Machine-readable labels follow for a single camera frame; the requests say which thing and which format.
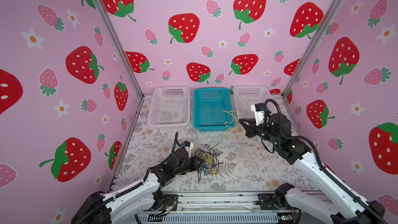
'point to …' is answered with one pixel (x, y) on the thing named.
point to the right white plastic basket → (244, 96)
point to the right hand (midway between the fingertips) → (239, 119)
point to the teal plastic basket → (213, 109)
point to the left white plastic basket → (169, 106)
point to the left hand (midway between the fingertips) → (205, 161)
